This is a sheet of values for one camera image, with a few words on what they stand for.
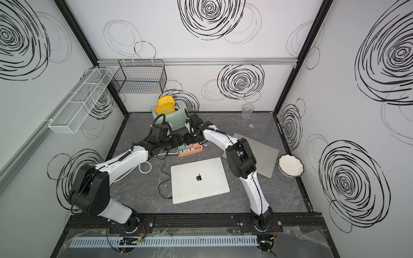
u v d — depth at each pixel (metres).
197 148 0.97
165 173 0.89
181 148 0.94
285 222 0.77
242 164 0.57
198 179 0.87
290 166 0.91
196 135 0.72
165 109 0.94
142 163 0.60
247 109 1.17
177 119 1.03
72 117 0.72
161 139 0.69
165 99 0.99
